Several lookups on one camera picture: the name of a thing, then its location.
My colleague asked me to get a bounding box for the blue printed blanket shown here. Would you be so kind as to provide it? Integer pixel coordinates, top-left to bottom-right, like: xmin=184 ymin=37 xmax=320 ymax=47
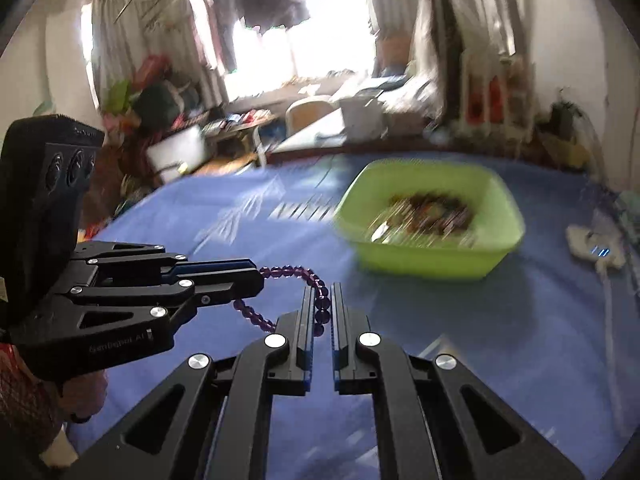
xmin=75 ymin=152 xmax=640 ymax=480

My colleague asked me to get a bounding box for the purple bead bracelet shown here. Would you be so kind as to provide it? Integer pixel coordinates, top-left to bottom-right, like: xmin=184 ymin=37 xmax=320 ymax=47
xmin=234 ymin=264 xmax=332 ymax=337

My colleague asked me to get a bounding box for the light curtain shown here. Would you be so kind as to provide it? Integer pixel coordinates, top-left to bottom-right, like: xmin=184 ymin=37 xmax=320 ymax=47
xmin=365 ymin=0 xmax=436 ymax=61

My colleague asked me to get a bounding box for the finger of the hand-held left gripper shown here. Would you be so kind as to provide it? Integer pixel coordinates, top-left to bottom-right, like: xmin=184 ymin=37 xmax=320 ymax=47
xmin=75 ymin=241 xmax=258 ymax=283
xmin=70 ymin=269 xmax=265 ymax=331

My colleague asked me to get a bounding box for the white mug with red star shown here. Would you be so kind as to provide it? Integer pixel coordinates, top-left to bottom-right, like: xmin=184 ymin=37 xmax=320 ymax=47
xmin=340 ymin=95 xmax=383 ymax=143

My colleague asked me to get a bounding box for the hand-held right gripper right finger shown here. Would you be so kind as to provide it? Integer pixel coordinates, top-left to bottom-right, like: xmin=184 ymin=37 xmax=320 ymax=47
xmin=330 ymin=282 xmax=586 ymax=480

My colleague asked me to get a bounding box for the white power strip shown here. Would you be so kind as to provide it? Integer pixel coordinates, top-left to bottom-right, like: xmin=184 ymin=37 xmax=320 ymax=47
xmin=566 ymin=210 xmax=628 ymax=268

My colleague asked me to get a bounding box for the pile of bags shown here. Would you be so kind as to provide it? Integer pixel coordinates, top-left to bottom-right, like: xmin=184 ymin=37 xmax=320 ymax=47
xmin=100 ymin=55 xmax=201 ymax=126

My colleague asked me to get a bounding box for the person's left hand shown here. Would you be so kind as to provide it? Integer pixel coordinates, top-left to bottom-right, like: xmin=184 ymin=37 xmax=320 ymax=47
xmin=60 ymin=371 xmax=109 ymax=423

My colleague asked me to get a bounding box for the low wooden table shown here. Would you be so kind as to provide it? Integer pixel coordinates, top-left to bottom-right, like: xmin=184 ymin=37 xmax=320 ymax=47
xmin=200 ymin=110 xmax=281 ymax=166

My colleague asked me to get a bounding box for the person's left forearm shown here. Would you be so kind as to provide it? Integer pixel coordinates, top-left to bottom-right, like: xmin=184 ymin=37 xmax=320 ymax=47
xmin=0 ymin=342 xmax=68 ymax=461

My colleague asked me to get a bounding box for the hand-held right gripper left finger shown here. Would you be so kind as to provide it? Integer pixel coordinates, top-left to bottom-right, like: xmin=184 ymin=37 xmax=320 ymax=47
xmin=65 ymin=282 xmax=318 ymax=480

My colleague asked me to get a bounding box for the green plastic basin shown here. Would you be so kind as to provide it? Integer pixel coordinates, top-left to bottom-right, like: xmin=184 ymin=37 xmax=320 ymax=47
xmin=332 ymin=159 xmax=526 ymax=281

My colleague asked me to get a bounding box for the brown wooden bead bracelet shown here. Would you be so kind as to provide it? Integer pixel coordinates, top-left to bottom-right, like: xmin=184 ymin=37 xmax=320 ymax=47
xmin=400 ymin=192 xmax=476 ymax=233

